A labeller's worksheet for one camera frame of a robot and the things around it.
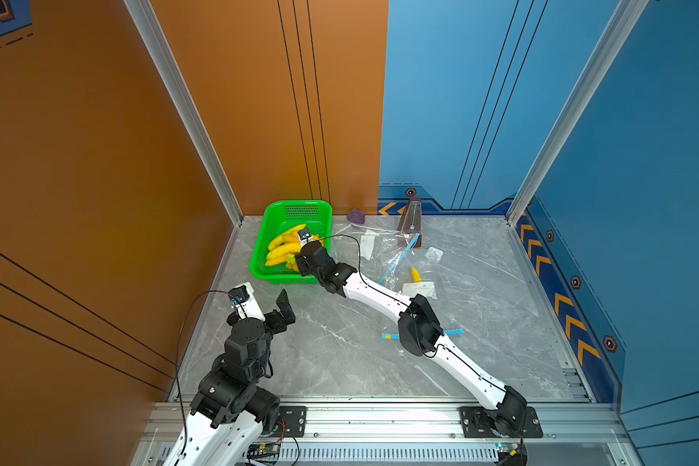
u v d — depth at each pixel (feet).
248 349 1.63
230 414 1.59
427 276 3.36
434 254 3.36
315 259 2.52
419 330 2.18
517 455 2.27
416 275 3.22
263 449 2.34
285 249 3.18
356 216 3.79
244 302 1.90
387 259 3.15
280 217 3.58
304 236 2.77
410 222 3.43
